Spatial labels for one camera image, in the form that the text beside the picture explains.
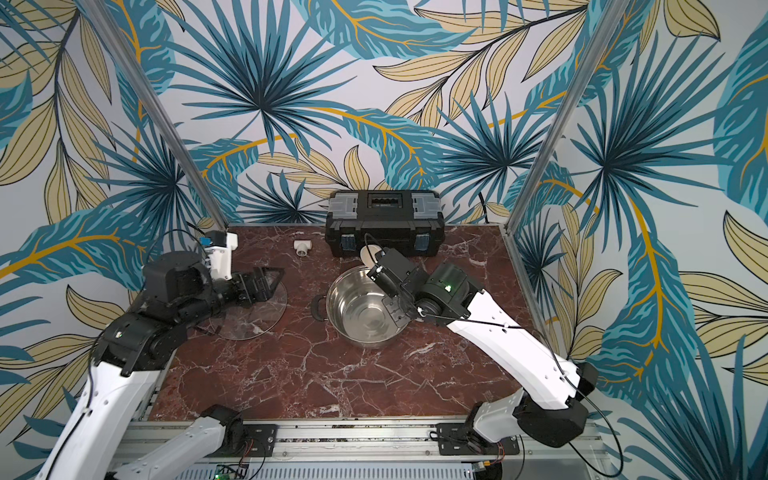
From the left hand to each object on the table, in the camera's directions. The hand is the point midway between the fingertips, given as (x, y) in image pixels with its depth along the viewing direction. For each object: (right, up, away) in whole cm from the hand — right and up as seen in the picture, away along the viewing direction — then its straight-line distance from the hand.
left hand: (269, 279), depth 63 cm
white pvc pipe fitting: (-6, +8, +47) cm, 48 cm away
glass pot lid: (-18, -16, +30) cm, 38 cm away
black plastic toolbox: (+32, +17, +35) cm, 50 cm away
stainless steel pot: (+14, -11, +34) cm, 38 cm away
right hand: (+29, -4, +4) cm, 29 cm away
